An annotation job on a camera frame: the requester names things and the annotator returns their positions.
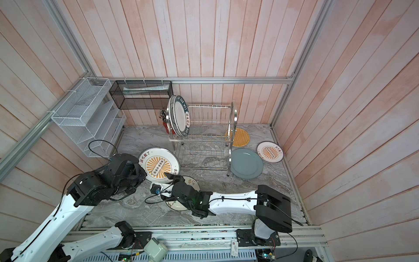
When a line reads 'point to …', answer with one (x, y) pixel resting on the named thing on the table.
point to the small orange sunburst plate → (270, 152)
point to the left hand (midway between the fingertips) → (147, 176)
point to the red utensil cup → (166, 126)
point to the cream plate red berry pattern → (175, 204)
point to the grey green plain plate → (246, 164)
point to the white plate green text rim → (181, 116)
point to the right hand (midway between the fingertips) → (164, 178)
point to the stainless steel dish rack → (208, 144)
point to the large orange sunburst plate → (157, 161)
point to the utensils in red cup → (163, 115)
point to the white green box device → (155, 251)
